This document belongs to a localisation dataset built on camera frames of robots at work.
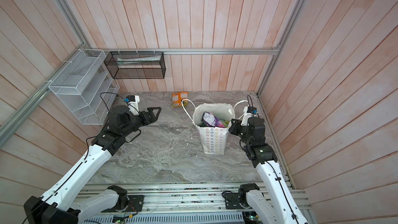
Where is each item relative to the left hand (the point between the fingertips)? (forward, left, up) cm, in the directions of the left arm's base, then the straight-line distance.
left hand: (156, 113), depth 74 cm
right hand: (-1, -37, -3) cm, 37 cm away
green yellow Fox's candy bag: (+2, -35, -11) cm, 37 cm away
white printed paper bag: (-9, -28, -10) cm, 32 cm away
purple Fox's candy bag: (0, -26, -5) cm, 26 cm away
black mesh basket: (+45, +22, -3) cm, 50 cm away
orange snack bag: (+34, -5, -25) cm, 42 cm away
